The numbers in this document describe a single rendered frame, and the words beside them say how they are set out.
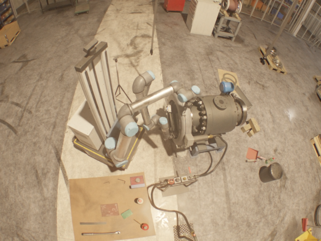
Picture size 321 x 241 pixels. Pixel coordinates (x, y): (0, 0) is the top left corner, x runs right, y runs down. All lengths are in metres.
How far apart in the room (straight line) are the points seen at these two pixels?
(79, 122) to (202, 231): 2.28
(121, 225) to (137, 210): 0.27
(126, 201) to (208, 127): 1.38
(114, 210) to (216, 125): 1.67
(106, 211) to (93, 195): 0.25
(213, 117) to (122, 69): 2.40
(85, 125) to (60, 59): 2.99
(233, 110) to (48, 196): 3.09
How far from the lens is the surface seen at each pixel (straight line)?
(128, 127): 1.26
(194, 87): 1.54
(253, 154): 3.33
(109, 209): 2.03
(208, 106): 2.15
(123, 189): 2.03
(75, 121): 2.06
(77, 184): 2.18
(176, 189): 2.54
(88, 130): 1.94
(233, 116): 2.34
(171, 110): 2.19
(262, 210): 3.24
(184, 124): 1.91
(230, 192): 2.87
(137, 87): 1.54
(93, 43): 1.21
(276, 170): 3.15
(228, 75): 4.35
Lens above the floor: 2.48
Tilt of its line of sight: 58 degrees down
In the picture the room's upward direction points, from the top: 12 degrees clockwise
